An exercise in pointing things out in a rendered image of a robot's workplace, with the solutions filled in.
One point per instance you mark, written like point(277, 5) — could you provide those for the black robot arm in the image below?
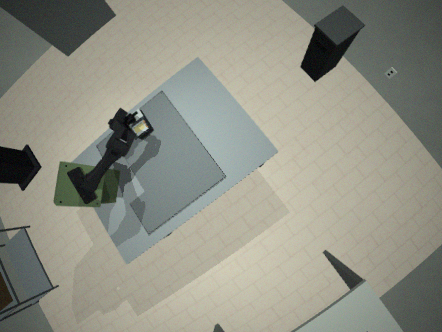
point(88, 184)

